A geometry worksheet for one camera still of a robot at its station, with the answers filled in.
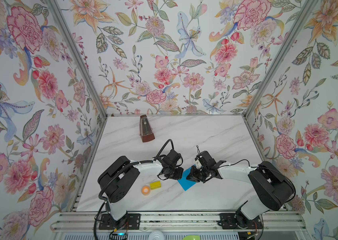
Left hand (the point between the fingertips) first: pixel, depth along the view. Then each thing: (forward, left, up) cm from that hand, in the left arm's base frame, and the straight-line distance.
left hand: (184, 178), depth 87 cm
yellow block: (-4, +16, 0) cm, 17 cm away
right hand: (+1, -1, 0) cm, 1 cm away
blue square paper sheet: (-3, -1, -2) cm, 3 cm away
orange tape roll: (-6, +22, -1) cm, 23 cm away
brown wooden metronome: (+30, +24, +8) cm, 40 cm away
